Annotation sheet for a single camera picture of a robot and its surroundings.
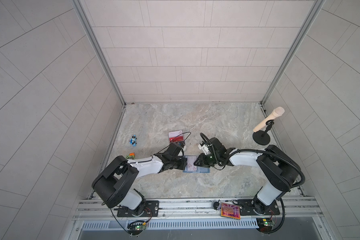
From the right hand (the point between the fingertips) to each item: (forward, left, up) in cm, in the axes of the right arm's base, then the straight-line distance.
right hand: (194, 166), depth 84 cm
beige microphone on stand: (+17, -45, 0) cm, 48 cm away
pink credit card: (+3, +2, 0) cm, 4 cm away
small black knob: (-20, -8, +2) cm, 22 cm away
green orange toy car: (+8, +37, +2) cm, 37 cm away
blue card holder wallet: (-2, -3, 0) cm, 4 cm away
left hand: (+2, +2, -2) cm, 4 cm away
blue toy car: (+18, +37, +2) cm, 42 cm away
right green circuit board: (-28, -30, -3) cm, 42 cm away
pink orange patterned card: (-22, -15, 0) cm, 27 cm away
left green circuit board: (-26, +28, +1) cm, 39 cm away
